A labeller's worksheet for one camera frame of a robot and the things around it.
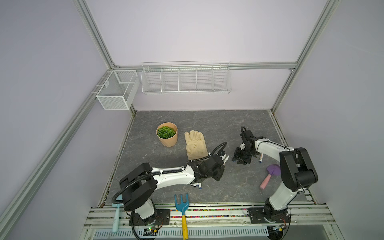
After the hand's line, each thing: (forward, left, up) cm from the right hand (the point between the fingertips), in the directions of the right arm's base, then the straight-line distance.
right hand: (235, 161), depth 93 cm
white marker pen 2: (-15, +22, +1) cm, 27 cm away
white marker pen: (-15, +25, +1) cm, 29 cm away
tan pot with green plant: (+13, +43, +12) cm, 46 cm away
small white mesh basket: (+41, +78, +24) cm, 92 cm away
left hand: (-9, +11, +7) cm, 16 cm away
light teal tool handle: (-34, +63, +2) cm, 71 cm away
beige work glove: (+11, +25, +1) cm, 27 cm away
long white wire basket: (+46, +31, +31) cm, 63 cm away
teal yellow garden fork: (-26, +31, +1) cm, 41 cm away
